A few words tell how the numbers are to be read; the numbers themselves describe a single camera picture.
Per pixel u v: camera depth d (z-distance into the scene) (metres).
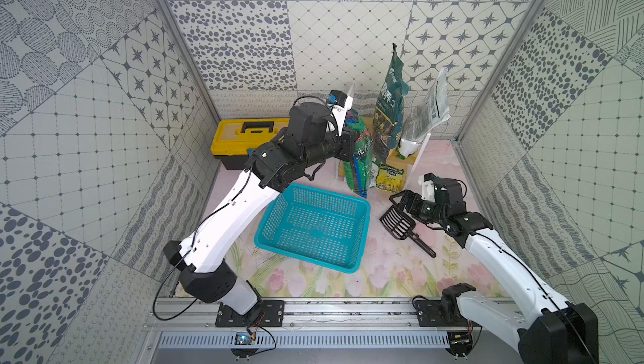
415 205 0.70
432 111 0.71
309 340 0.70
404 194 0.73
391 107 0.70
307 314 0.76
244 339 0.71
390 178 0.99
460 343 0.72
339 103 0.50
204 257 0.39
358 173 0.66
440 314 0.73
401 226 0.93
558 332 0.38
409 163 0.86
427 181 0.74
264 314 0.73
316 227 0.93
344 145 0.52
